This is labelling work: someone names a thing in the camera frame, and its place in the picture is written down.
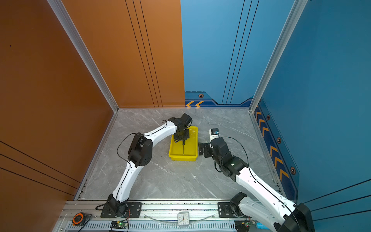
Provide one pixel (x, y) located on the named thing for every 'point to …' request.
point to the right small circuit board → (242, 225)
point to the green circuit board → (116, 224)
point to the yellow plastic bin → (190, 147)
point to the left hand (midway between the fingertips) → (187, 136)
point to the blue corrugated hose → (261, 226)
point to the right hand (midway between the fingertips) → (206, 142)
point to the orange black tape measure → (80, 219)
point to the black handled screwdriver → (183, 144)
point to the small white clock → (183, 218)
